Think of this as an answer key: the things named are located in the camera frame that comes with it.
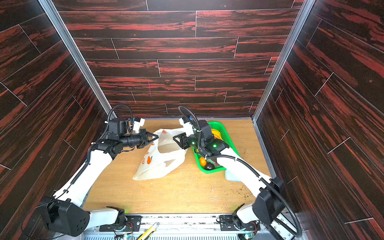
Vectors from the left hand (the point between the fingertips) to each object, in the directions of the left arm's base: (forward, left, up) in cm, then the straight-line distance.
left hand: (159, 137), depth 73 cm
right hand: (+2, -9, 0) cm, 10 cm away
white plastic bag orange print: (-9, -4, -2) cm, 10 cm away
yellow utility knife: (-38, +5, -28) cm, 47 cm away
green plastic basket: (-4, -32, -23) cm, 40 cm away
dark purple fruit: (-4, -27, -23) cm, 36 cm away
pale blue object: (-8, -40, -29) cm, 50 cm away
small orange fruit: (0, -23, -24) cm, 33 cm away
